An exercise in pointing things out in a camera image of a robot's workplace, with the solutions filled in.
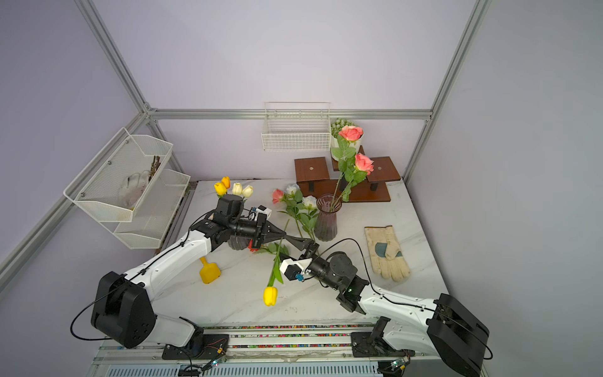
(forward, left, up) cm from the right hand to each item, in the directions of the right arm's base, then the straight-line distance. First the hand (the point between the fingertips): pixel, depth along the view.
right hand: (286, 242), depth 70 cm
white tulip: (+18, +14, +5) cm, 23 cm away
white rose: (+40, +1, -19) cm, 44 cm away
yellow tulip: (+17, +22, +6) cm, 29 cm away
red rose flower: (+11, +17, -21) cm, 29 cm away
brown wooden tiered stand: (+38, -9, -9) cm, 40 cm away
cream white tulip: (+18, +17, +5) cm, 25 cm away
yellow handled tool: (+1, +32, -23) cm, 40 cm away
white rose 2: (+31, -8, -19) cm, 37 cm away
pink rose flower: (+23, -26, +9) cm, 36 cm away
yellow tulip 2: (-17, +2, +5) cm, 18 cm away
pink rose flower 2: (+38, +8, -21) cm, 44 cm away
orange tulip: (+20, +21, +7) cm, 30 cm away
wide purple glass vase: (+11, +21, -19) cm, 31 cm away
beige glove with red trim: (+6, -38, -24) cm, 45 cm away
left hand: (+3, +1, -1) cm, 3 cm away
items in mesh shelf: (+20, +52, +6) cm, 56 cm away
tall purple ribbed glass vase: (+21, -15, -8) cm, 27 cm away
